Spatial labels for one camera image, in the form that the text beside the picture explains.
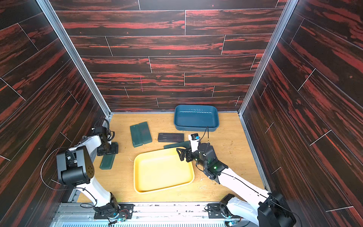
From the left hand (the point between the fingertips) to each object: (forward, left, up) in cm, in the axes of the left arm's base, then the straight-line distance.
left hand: (112, 151), depth 96 cm
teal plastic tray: (+35, -60, -2) cm, 69 cm away
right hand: (-3, -51, +16) cm, 53 cm away
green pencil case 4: (-8, 0, 0) cm, 8 cm away
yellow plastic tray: (-12, -34, 0) cm, 36 cm away
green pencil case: (+14, -14, 0) cm, 19 cm away
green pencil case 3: (+6, -52, +2) cm, 52 cm away
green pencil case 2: (+16, -20, 0) cm, 26 cm away
